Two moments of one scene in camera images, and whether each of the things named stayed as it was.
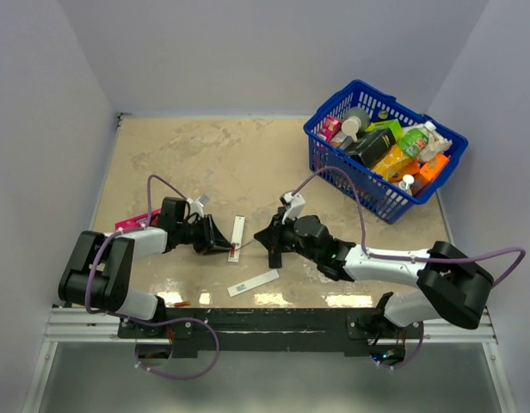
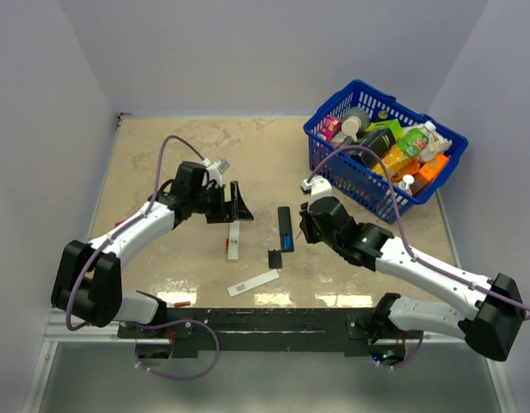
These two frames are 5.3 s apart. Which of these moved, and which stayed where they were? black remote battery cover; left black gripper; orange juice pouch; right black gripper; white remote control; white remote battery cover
Moved: left black gripper; right black gripper
Stayed: orange juice pouch; white remote control; white remote battery cover; black remote battery cover
